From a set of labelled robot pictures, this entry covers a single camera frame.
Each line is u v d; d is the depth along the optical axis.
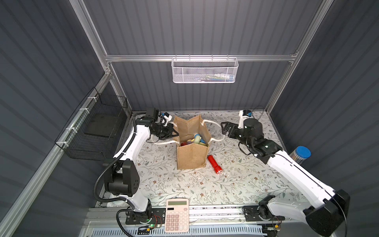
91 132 0.72
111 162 0.43
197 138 0.90
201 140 0.92
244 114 0.66
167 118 0.79
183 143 0.76
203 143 0.87
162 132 0.72
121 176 0.45
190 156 0.81
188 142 0.96
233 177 0.87
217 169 0.87
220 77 0.91
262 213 0.66
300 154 0.74
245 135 0.58
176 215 0.72
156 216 0.72
